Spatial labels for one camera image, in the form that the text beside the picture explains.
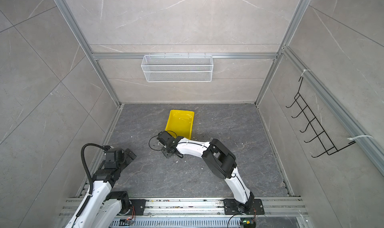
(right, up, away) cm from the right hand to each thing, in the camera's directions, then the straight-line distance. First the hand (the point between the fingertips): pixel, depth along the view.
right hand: (168, 148), depth 94 cm
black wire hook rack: (+71, +8, -36) cm, 80 cm away
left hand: (-22, 0, -10) cm, 24 cm away
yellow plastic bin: (+6, +16, +14) cm, 22 cm away
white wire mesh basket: (+5, +54, +8) cm, 54 cm away
